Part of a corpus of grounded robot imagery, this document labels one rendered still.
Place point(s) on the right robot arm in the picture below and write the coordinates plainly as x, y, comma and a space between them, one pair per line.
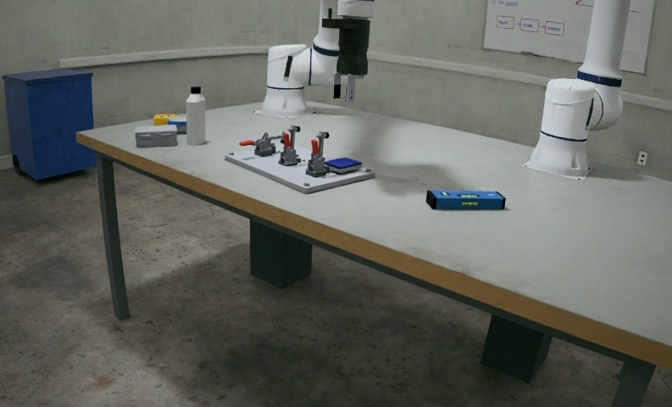
289, 71

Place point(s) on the blue spirit level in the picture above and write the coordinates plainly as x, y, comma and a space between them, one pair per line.
465, 200

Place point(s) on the white bottle with black cap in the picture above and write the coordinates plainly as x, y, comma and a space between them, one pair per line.
195, 117

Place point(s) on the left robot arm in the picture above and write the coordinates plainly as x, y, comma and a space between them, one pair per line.
574, 107

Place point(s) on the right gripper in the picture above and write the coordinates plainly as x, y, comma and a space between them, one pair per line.
353, 44

